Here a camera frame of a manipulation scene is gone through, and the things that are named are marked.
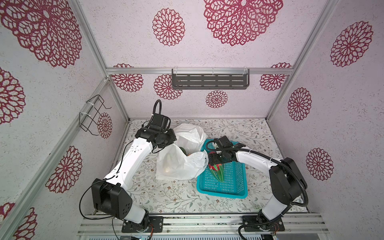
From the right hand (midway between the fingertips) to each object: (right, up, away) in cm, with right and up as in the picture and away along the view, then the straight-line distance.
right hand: (214, 158), depth 91 cm
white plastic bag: (-17, +3, -17) cm, 24 cm away
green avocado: (-19, +3, +8) cm, 21 cm away
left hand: (-24, +11, -10) cm, 28 cm away
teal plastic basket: (+11, -14, -5) cm, 18 cm away
